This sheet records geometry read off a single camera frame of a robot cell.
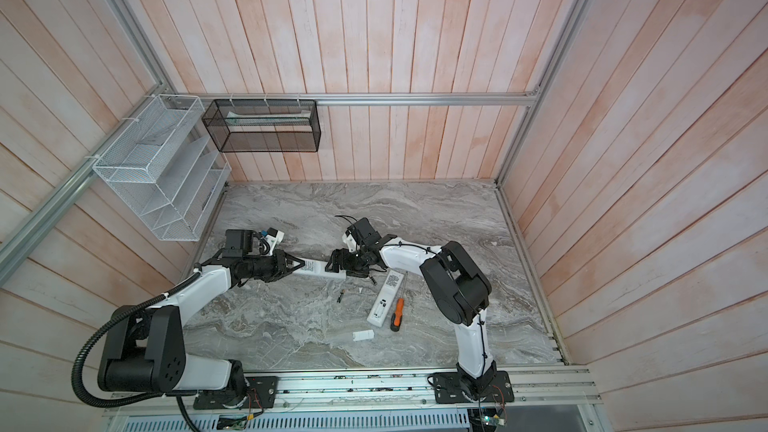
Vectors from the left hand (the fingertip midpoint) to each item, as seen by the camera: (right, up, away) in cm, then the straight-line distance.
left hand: (303, 269), depth 85 cm
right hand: (+8, -2, +6) cm, 10 cm away
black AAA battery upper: (+20, -5, +8) cm, 22 cm away
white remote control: (+24, -9, +3) cm, 26 cm away
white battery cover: (+17, -18, -2) cm, 25 cm away
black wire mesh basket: (-19, +48, +20) cm, 55 cm away
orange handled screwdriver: (+28, -13, 0) cm, 31 cm away
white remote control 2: (+4, 0, +3) cm, 5 cm away
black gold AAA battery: (+10, -10, +4) cm, 15 cm away
